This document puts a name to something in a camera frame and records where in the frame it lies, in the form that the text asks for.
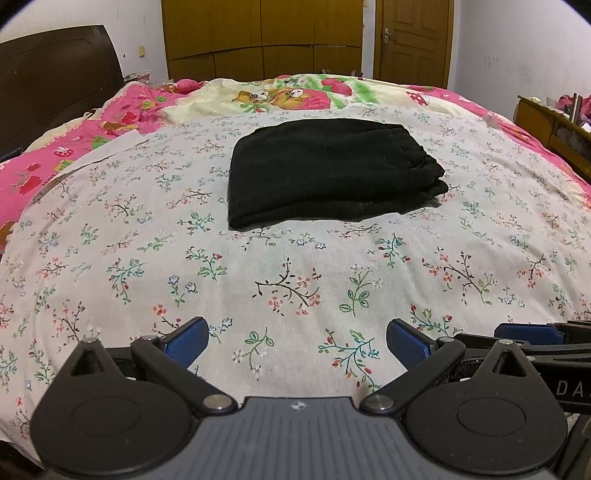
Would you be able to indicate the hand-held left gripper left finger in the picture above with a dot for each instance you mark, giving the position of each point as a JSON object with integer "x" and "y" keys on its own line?
{"x": 187, "y": 342}

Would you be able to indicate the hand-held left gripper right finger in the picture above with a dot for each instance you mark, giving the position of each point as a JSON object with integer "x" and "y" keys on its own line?
{"x": 406, "y": 344}

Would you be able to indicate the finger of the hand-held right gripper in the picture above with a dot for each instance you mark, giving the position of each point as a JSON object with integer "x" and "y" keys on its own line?
{"x": 526, "y": 331}
{"x": 554, "y": 351}

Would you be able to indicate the black pants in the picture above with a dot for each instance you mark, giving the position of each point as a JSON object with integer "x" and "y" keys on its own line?
{"x": 323, "y": 175}

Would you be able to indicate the white floral bed sheet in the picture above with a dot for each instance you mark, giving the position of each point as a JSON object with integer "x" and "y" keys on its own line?
{"x": 184, "y": 258}

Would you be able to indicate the wooden side cabinet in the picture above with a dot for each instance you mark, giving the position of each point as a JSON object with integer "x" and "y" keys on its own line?
{"x": 549, "y": 129}

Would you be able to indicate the pile of clothes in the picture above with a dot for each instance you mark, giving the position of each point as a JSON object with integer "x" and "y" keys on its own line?
{"x": 577, "y": 104}

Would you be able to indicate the pink strawberry print quilt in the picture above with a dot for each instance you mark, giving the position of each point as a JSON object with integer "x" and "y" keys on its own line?
{"x": 138, "y": 106}

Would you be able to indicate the dark wooden headboard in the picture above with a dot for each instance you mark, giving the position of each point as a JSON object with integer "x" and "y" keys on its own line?
{"x": 55, "y": 83}

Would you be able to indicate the wooden door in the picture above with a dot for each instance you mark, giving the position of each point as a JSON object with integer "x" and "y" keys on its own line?
{"x": 413, "y": 41}

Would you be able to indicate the wooden wardrobe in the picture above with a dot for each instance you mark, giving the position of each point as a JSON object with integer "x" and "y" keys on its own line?
{"x": 263, "y": 32}

